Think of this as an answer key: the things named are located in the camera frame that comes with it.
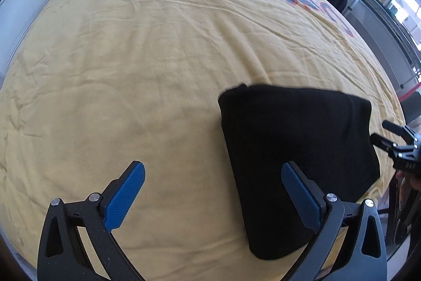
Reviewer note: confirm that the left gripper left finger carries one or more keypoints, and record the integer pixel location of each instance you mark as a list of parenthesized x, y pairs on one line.
[(61, 253)]

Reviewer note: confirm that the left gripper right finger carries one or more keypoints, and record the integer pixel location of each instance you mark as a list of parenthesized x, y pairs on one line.
[(362, 255)]

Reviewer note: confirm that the black pants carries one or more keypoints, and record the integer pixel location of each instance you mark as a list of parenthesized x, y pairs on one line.
[(326, 133)]

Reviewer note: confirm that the person right hand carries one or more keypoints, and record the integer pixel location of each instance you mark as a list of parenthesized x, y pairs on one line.
[(410, 179)]

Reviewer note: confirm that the long window desk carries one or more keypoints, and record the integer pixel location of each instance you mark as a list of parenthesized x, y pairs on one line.
[(390, 41)]

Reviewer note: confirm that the yellow cartoon bed cover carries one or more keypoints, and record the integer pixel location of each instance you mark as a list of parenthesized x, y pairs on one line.
[(96, 84)]

